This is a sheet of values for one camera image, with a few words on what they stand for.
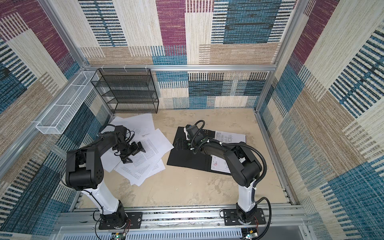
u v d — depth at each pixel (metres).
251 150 0.47
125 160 0.86
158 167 0.92
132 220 0.73
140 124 1.18
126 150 0.80
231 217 0.73
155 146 1.00
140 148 0.86
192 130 0.75
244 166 0.50
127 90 1.10
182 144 0.83
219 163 0.92
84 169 0.49
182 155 0.94
